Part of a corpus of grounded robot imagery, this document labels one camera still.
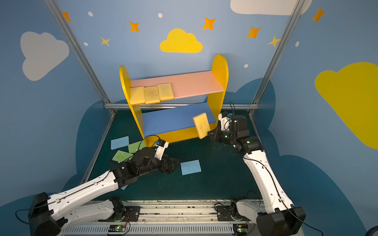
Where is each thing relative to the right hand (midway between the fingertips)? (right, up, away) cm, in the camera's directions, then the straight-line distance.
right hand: (209, 129), depth 72 cm
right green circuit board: (+15, -50, 0) cm, 52 cm away
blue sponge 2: (-59, -10, +29) cm, 67 cm away
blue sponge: (-9, -24, +18) cm, 32 cm away
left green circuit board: (-46, -49, -1) cm, 67 cm away
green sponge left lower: (-54, -18, +21) cm, 61 cm away
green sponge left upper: (-48, -13, +26) cm, 56 cm away
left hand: (-18, -14, +2) cm, 23 cm away
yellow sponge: (-4, +2, -1) cm, 4 cm away
